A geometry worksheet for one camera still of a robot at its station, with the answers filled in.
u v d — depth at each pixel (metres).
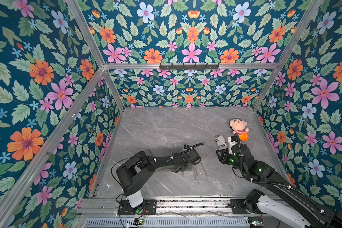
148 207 0.74
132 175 0.45
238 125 0.99
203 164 0.89
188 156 0.69
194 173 0.85
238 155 0.55
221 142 0.96
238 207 0.71
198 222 0.77
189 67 0.92
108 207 0.75
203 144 0.99
